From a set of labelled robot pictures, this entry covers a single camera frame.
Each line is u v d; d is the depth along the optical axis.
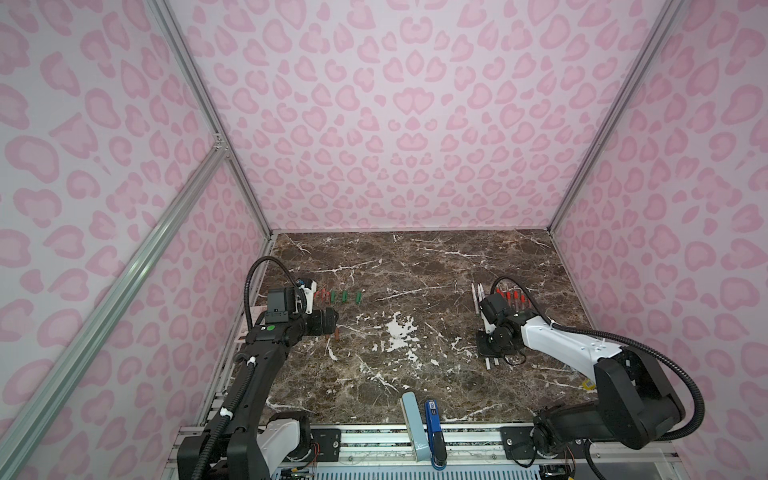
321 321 0.73
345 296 1.01
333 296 1.01
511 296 1.02
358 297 1.01
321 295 1.01
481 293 1.00
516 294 1.02
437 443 0.71
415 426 0.76
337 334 0.92
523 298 1.00
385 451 0.73
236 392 0.45
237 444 0.40
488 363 0.85
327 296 1.01
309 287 0.75
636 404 0.42
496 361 0.86
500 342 0.67
